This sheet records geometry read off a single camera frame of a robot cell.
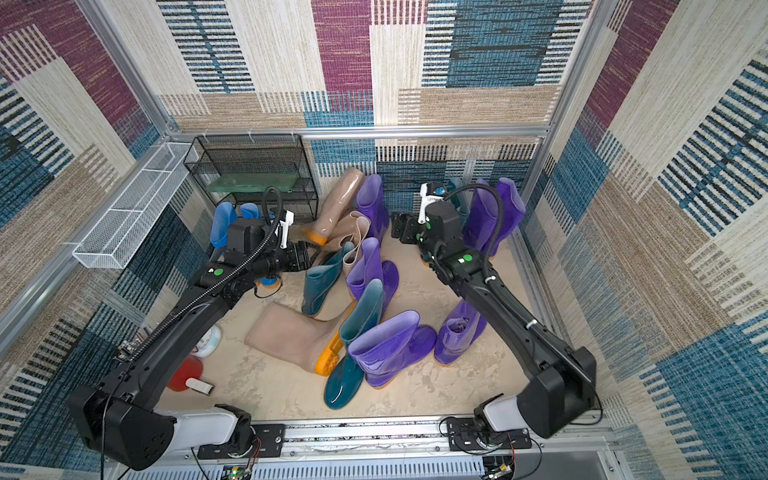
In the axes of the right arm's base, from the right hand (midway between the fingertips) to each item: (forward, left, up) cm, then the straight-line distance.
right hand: (410, 219), depth 77 cm
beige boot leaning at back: (+16, +23, -11) cm, 30 cm away
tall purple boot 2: (+9, -30, -6) cm, 32 cm away
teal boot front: (-31, +17, -28) cm, 45 cm away
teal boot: (-13, +22, -7) cm, 27 cm away
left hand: (-6, +24, -3) cm, 25 cm away
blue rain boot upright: (+11, +55, -8) cm, 57 cm away
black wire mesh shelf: (+35, +48, -9) cm, 60 cm away
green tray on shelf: (+29, +52, -10) cm, 61 cm away
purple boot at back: (+21, +12, -11) cm, 26 cm away
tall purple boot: (+6, -22, -6) cm, 24 cm away
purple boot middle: (-9, +10, -7) cm, 16 cm away
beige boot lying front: (-21, +28, -28) cm, 45 cm away
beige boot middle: (+10, +17, -13) cm, 24 cm away
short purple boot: (-28, -9, -6) cm, 30 cm away
